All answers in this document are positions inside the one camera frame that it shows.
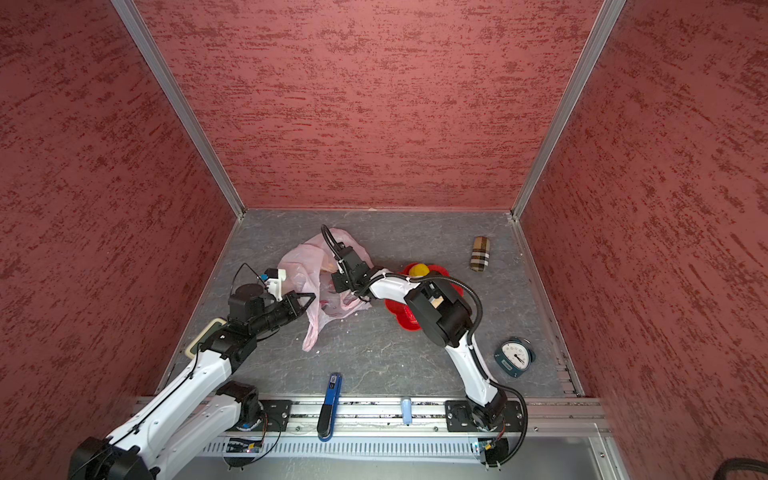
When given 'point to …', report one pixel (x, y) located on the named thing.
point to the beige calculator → (213, 326)
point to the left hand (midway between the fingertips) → (315, 302)
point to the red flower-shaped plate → (403, 313)
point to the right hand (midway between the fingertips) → (340, 279)
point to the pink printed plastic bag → (307, 268)
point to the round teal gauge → (515, 356)
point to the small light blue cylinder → (406, 411)
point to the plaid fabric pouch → (480, 253)
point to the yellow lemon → (419, 270)
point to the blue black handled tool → (327, 419)
